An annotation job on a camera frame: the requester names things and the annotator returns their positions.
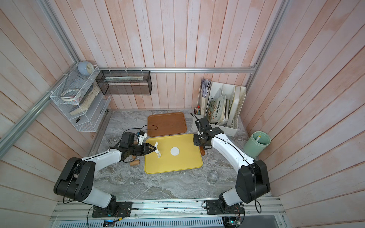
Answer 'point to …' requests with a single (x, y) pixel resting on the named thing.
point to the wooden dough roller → (135, 162)
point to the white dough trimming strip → (158, 153)
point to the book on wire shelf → (83, 104)
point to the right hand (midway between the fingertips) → (196, 139)
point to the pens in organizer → (197, 110)
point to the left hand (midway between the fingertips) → (154, 150)
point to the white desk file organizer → (235, 94)
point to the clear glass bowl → (212, 176)
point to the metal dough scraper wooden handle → (202, 150)
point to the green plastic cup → (255, 145)
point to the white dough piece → (175, 151)
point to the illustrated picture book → (216, 109)
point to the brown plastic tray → (166, 124)
